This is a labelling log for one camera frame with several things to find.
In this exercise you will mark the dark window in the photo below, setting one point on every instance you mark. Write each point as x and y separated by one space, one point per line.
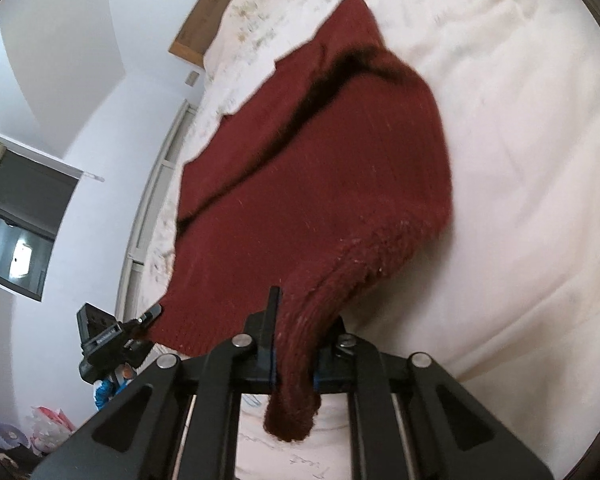
25 220

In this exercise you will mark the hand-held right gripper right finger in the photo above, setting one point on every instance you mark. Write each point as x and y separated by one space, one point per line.
335 371

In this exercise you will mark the wooden headboard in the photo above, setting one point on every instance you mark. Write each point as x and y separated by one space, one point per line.
205 30

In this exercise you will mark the small grey fan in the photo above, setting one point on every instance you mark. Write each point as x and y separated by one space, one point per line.
11 435

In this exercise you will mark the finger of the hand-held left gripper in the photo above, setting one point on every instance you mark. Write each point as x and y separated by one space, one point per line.
152 314

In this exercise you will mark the dark red knit sweater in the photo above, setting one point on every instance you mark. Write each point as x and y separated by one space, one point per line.
305 185

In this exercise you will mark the wall socket plate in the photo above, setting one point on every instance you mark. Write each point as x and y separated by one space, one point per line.
192 77

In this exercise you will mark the bed with floral duvet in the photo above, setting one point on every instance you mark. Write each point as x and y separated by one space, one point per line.
505 160

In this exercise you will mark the pink and white bag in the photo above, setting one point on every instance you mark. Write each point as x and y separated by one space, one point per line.
50 425

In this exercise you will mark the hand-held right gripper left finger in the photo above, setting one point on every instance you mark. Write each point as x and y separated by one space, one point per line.
260 360

